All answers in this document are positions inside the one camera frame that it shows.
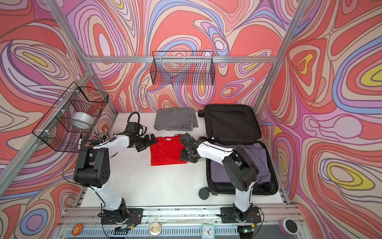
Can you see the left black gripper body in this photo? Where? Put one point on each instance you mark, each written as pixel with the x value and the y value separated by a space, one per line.
pixel 142 142

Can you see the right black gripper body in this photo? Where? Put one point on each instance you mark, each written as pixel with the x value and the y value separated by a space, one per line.
pixel 185 155

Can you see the red t-shirt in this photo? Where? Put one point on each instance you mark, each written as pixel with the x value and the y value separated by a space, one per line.
pixel 167 151

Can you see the grey towel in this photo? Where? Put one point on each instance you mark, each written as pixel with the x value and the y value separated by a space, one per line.
pixel 183 119

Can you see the purple jeans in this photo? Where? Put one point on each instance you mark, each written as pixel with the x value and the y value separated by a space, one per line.
pixel 257 153

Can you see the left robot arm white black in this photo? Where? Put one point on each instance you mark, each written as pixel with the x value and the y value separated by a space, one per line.
pixel 93 171

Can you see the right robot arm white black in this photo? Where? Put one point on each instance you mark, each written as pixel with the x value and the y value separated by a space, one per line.
pixel 240 169

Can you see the black open suitcase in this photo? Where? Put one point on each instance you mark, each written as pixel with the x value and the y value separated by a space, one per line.
pixel 235 125

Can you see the small teal clock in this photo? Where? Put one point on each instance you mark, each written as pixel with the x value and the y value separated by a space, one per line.
pixel 208 231

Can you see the round clear badge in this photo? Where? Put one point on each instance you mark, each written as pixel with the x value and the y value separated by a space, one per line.
pixel 155 229

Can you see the red round sticker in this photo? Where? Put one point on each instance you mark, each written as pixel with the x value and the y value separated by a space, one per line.
pixel 77 229

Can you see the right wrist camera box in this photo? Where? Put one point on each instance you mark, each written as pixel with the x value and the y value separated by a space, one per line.
pixel 186 140

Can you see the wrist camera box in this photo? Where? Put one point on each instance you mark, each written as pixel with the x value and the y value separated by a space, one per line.
pixel 134 128
pixel 186 140

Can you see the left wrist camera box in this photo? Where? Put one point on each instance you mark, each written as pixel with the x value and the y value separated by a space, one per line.
pixel 134 128

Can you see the silver duct tape roll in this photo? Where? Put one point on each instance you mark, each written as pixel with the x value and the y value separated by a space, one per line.
pixel 82 121

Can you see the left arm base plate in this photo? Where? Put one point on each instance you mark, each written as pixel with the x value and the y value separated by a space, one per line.
pixel 132 217

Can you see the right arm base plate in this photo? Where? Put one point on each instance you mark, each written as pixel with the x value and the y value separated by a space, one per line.
pixel 233 215

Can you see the left black wire basket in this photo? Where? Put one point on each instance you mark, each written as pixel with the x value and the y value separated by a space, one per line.
pixel 68 126

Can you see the black wire basket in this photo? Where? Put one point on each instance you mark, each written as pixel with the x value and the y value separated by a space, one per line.
pixel 183 67
pixel 68 126

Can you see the back black wire basket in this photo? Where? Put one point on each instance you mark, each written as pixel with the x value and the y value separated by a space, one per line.
pixel 183 67

